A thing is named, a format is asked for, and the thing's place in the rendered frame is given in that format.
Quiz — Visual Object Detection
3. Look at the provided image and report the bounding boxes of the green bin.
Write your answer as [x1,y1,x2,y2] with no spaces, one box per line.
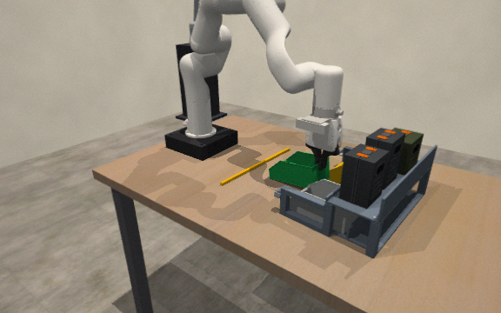
[269,151,330,188]

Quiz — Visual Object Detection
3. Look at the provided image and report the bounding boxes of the olive green tool case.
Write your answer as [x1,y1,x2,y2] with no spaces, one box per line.
[393,128,424,175]

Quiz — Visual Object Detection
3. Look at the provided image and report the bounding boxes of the yellow vertical bar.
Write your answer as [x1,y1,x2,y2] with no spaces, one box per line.
[220,148,290,186]

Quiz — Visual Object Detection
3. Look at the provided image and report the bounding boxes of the yellow open bin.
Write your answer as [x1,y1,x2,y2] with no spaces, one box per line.
[329,163,343,184]

